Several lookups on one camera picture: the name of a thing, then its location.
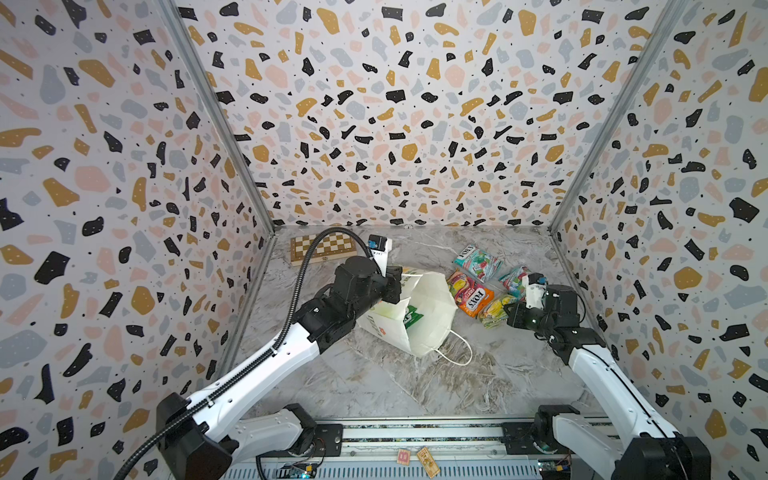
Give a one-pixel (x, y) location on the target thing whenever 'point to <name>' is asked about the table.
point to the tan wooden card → (427, 460)
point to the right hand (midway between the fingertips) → (503, 300)
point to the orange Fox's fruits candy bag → (470, 296)
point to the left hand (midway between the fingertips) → (403, 264)
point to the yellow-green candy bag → (494, 314)
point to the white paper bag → (420, 322)
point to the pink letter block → (403, 457)
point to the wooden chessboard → (328, 247)
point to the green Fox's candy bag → (411, 317)
